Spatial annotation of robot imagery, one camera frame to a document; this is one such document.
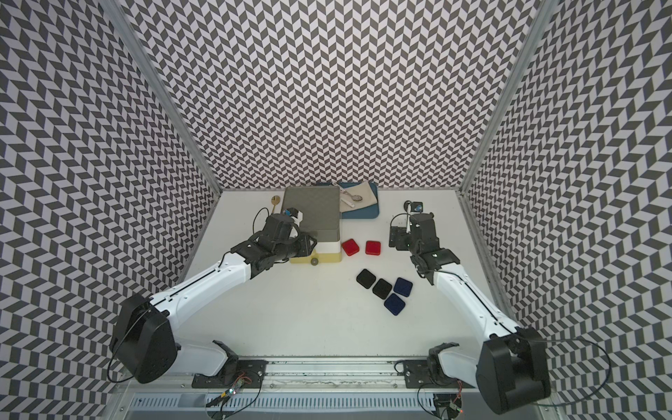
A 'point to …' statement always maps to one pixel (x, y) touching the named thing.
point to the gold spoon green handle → (275, 200)
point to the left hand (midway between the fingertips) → (312, 243)
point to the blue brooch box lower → (394, 304)
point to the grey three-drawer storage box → (320, 207)
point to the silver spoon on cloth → (355, 197)
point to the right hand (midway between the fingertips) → (405, 234)
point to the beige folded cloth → (347, 203)
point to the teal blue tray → (370, 211)
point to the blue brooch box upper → (402, 287)
